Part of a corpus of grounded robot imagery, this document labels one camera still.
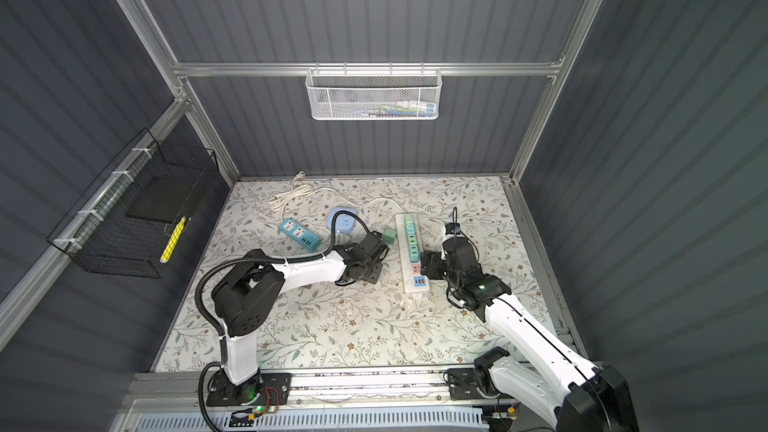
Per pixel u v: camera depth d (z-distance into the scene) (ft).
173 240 2.28
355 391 2.43
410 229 3.16
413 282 2.92
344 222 2.66
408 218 3.38
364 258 2.42
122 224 2.32
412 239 3.07
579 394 1.32
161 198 2.48
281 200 3.62
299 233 3.33
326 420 2.53
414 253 2.98
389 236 3.23
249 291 1.72
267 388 2.39
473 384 2.42
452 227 2.36
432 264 2.37
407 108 2.99
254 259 1.75
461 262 1.98
